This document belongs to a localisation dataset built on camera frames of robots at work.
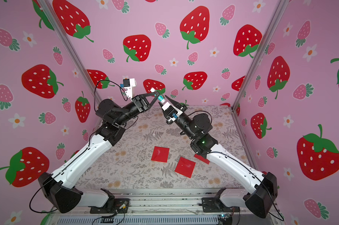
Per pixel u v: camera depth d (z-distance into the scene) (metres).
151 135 1.04
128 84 0.52
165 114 0.53
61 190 0.38
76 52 0.86
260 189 0.39
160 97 0.55
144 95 0.54
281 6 0.69
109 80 0.77
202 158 0.93
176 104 0.52
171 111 0.45
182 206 0.76
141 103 0.52
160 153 0.95
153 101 0.55
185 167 0.88
